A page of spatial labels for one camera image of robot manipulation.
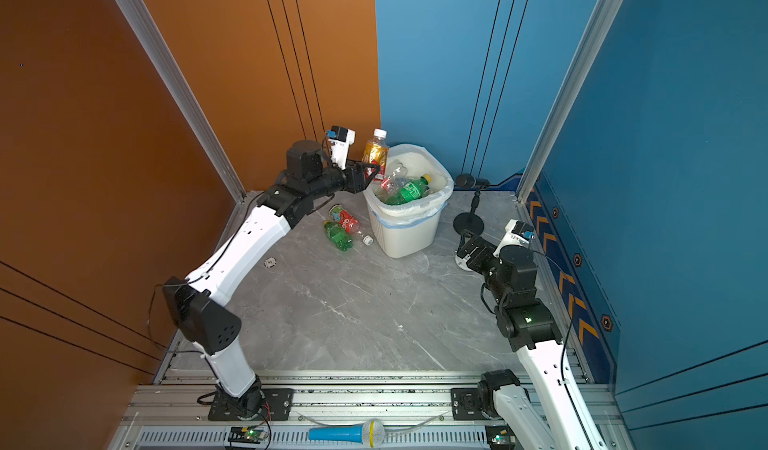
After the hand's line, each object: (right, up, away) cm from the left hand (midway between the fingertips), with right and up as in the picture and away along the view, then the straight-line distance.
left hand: (374, 163), depth 73 cm
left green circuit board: (-30, -65, -3) cm, 72 cm away
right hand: (+24, -19, -2) cm, 30 cm away
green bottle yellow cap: (+10, -6, +10) cm, 15 cm away
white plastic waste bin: (+10, -17, +12) cm, 23 cm away
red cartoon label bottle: (-10, -16, +31) cm, 36 cm away
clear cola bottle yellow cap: (+4, -3, +18) cm, 18 cm away
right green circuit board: (+30, -66, -2) cm, 73 cm away
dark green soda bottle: (-15, -20, +32) cm, 40 cm away
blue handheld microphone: (0, -62, -7) cm, 62 cm away
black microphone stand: (+33, -15, +35) cm, 51 cm away
